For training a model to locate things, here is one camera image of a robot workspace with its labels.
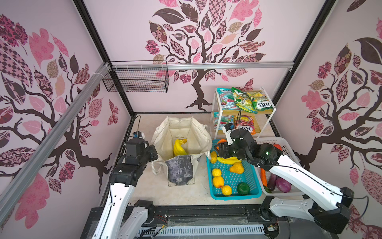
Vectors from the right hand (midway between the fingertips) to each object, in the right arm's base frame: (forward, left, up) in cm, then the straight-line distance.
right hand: (218, 144), depth 71 cm
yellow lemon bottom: (-15, -5, -22) cm, 27 cm away
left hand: (-1, +33, -4) cm, 33 cm away
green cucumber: (-15, -28, -24) cm, 39 cm away
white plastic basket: (+5, -45, -18) cm, 49 cm away
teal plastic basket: (-9, -15, -26) cm, 31 cm away
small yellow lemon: (-6, 0, -21) cm, 22 cm away
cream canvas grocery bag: (+10, +23, -17) cm, 30 cm away
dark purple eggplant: (-12, -30, -21) cm, 39 cm away
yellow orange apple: (-11, -1, -21) cm, 24 cm away
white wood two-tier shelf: (+15, -12, +7) cm, 21 cm away
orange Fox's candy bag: (+21, -20, -8) cm, 30 cm away
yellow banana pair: (+1, -9, -20) cm, 22 cm away
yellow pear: (-4, -13, -20) cm, 24 cm away
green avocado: (-15, -14, -21) cm, 29 cm away
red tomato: (+10, -41, -20) cm, 47 cm away
